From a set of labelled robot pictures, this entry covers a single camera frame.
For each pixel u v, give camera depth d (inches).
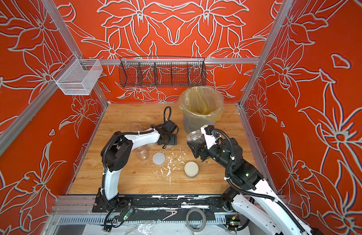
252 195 16.8
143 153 34.8
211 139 21.0
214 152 21.3
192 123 32.8
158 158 34.6
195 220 27.4
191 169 30.4
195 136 23.7
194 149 22.1
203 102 37.8
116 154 20.4
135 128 36.7
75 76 35.3
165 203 29.2
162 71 39.1
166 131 29.8
